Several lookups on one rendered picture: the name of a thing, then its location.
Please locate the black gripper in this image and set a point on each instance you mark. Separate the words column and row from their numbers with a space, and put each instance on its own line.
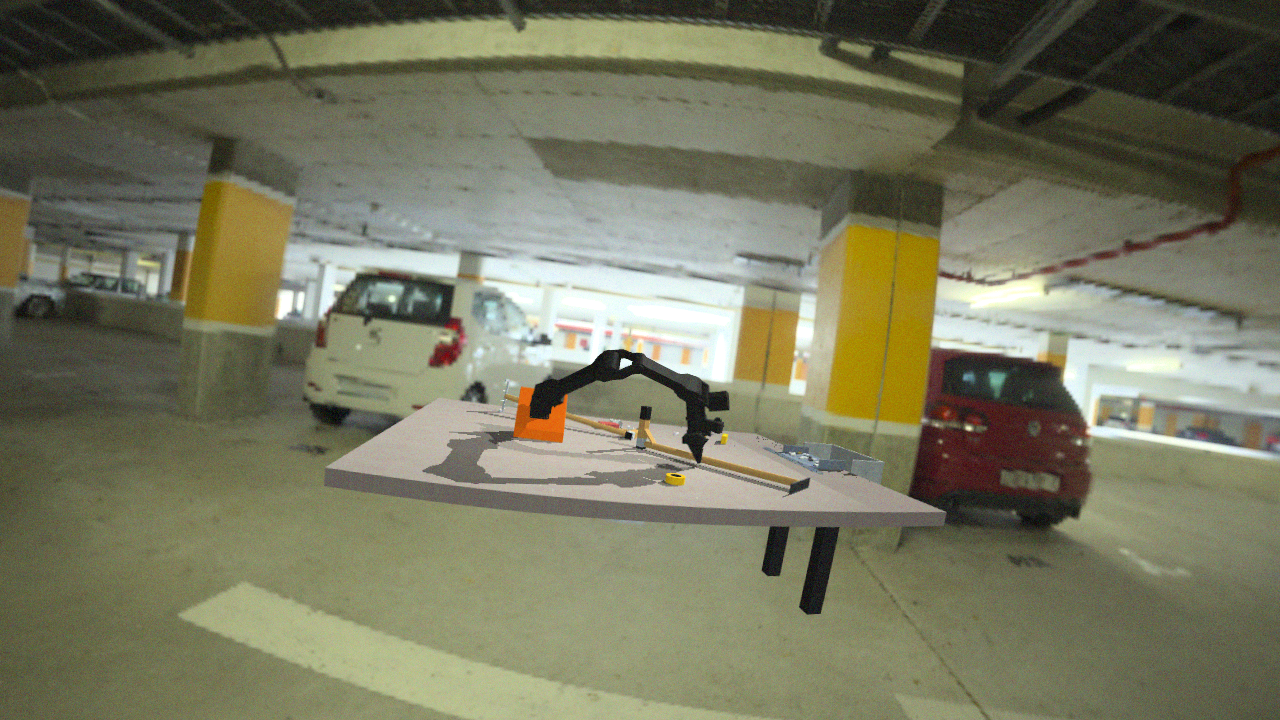
column 694, row 439

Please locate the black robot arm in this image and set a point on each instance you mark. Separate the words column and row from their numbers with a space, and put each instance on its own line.
column 695, row 392

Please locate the long wooden-handled scraper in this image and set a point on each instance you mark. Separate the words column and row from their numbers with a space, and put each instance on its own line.
column 642, row 443

